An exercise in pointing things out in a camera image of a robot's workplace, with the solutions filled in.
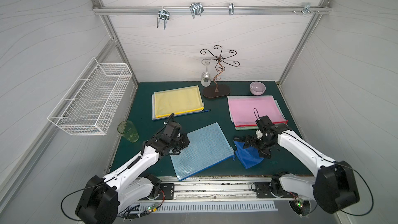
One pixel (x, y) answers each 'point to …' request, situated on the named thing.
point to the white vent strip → (207, 207)
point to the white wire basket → (88, 106)
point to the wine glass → (205, 76)
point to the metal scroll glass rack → (212, 92)
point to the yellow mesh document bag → (177, 101)
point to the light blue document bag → (208, 147)
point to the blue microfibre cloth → (249, 156)
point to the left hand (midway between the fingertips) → (192, 141)
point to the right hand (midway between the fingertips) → (250, 149)
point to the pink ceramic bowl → (257, 88)
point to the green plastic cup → (127, 128)
